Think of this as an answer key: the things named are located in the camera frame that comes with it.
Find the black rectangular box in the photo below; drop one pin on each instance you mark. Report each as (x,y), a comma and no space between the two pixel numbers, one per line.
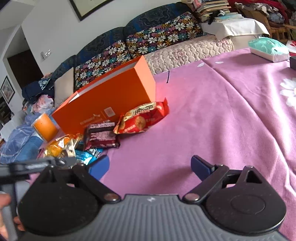
(293,62)

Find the blue snack packet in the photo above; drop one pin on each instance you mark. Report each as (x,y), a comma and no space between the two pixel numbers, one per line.
(86,155)

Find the teal tissue pack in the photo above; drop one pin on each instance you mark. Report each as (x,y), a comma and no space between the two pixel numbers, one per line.
(268,48)

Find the orange cup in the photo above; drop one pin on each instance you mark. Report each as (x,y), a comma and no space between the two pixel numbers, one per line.
(46,127)

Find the dark chocolate snack packet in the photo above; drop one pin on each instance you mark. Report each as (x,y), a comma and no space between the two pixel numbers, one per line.
(101,136)

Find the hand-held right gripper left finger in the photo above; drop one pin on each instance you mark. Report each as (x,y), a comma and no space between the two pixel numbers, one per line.
(99,167)

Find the beige quilted sofa cover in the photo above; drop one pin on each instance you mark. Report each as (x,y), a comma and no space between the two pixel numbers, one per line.
(189,53)

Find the red biscuit packet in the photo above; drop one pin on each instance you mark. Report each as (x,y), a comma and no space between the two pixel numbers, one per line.
(141,117)

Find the orange cardboard box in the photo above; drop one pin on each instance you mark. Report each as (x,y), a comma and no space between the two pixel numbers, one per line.
(111,97)

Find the pink and white plastic bag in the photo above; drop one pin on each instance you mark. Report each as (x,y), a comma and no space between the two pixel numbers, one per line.
(42,104)

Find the red and white bag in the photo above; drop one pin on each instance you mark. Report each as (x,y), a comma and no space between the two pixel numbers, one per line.
(291,46)

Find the person's left hand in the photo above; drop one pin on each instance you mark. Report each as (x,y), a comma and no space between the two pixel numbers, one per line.
(5,200)

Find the beige pillow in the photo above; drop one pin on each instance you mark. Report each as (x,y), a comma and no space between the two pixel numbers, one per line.
(63,88)

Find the white cloth covered box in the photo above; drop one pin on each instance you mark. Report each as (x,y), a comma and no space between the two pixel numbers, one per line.
(238,29)

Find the wall light switch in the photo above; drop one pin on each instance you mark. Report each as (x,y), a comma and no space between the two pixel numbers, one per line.
(45,54)

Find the stack of books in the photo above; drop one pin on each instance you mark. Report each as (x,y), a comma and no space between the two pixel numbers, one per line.
(212,9)

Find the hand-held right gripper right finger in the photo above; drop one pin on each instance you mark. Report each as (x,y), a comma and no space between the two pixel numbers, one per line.
(199,168)

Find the large framed wall picture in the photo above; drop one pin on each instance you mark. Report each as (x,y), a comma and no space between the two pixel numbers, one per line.
(87,7)

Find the small framed wall picture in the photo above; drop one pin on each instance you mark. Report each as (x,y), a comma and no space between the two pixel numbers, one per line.
(7,89)

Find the dark blue patterned sofa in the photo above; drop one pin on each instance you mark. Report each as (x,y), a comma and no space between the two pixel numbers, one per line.
(104,39)

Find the purple floral tablecloth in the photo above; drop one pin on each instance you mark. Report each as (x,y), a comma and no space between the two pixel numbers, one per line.
(208,120)

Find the wicker chair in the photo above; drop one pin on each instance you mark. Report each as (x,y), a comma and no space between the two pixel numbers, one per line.
(277,30)

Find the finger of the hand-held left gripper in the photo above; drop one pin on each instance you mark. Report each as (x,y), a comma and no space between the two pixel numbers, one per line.
(53,162)

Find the blue striped bedding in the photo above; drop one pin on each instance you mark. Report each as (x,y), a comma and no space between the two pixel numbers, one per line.
(16,141)

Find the clear orange snack packet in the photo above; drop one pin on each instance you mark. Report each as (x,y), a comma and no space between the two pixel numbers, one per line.
(56,148)

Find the floral sofa cushion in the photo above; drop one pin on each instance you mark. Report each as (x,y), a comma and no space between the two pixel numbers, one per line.
(166,34)
(101,64)

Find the dark blue clothes pile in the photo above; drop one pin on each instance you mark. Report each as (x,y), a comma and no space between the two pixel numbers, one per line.
(34,90)

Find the red blanket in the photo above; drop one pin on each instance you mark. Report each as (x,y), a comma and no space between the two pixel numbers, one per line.
(286,5)

